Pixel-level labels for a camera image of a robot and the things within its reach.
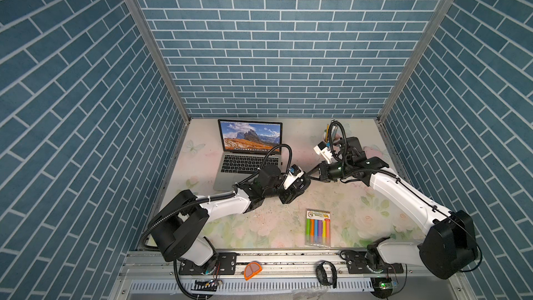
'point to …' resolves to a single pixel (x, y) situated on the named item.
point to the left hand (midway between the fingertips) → (303, 188)
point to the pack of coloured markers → (318, 228)
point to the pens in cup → (326, 135)
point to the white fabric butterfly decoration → (189, 144)
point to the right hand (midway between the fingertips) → (309, 176)
